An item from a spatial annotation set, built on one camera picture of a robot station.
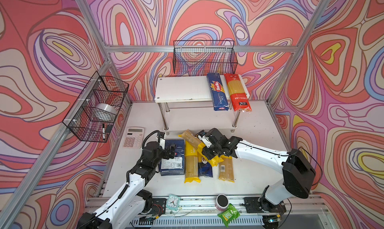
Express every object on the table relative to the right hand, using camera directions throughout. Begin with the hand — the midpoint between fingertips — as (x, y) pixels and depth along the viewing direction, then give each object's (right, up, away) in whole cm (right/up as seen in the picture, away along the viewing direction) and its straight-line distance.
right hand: (206, 154), depth 84 cm
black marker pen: (-51, +14, -12) cm, 55 cm away
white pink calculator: (-46, +8, +12) cm, 48 cm away
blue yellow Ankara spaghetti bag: (-1, -8, +1) cm, 8 cm away
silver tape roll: (-49, +24, -14) cm, 57 cm away
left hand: (-21, +7, 0) cm, 22 cm away
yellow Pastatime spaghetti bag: (-8, -6, +1) cm, 10 cm away
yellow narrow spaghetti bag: (-7, +7, -1) cm, 9 cm away
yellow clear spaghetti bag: (+11, -8, -1) cm, 14 cm away
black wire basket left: (-59, +19, -16) cm, 64 cm away
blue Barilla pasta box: (-18, -5, -4) cm, 19 cm away
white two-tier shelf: (-13, +31, +34) cm, 48 cm away
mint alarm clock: (-17, -21, -11) cm, 29 cm away
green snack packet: (+11, -25, -13) cm, 30 cm away
